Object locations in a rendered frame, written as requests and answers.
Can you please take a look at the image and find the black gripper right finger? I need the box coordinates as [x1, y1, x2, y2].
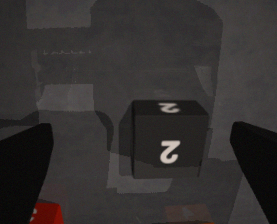
[230, 121, 277, 224]

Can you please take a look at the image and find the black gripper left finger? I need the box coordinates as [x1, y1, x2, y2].
[0, 123, 54, 224]

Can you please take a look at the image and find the red block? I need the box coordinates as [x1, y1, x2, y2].
[29, 202, 63, 224]

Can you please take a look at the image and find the dark grey block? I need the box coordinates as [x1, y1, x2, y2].
[130, 100, 209, 179]

